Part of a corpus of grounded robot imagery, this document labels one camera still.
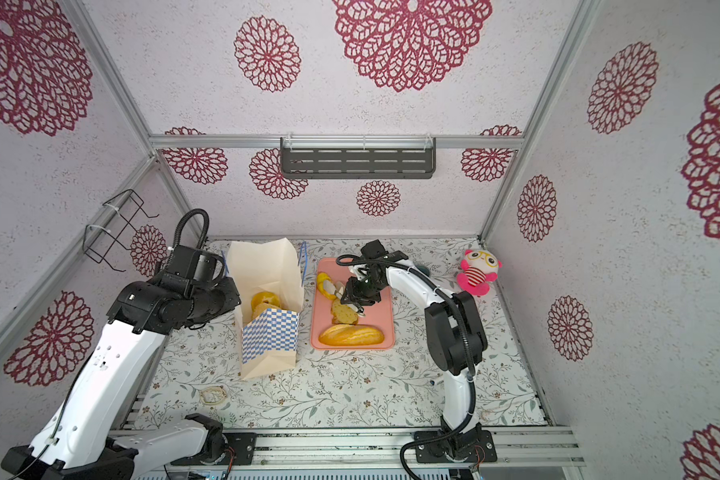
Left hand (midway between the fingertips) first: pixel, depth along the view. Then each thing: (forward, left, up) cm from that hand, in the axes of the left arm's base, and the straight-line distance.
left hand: (236, 302), depth 70 cm
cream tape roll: (-13, +12, -27) cm, 33 cm away
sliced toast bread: (+11, -24, -25) cm, 36 cm away
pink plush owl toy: (+25, -70, -21) cm, 77 cm away
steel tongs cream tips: (+14, -22, -17) cm, 31 cm away
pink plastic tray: (+5, -35, -15) cm, 38 cm away
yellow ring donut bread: (+15, +2, -22) cm, 26 cm away
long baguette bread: (+2, -26, -23) cm, 35 cm away
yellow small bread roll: (+26, -16, -25) cm, 39 cm away
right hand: (+12, -25, -16) cm, 32 cm away
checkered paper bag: (-4, -5, -11) cm, 13 cm away
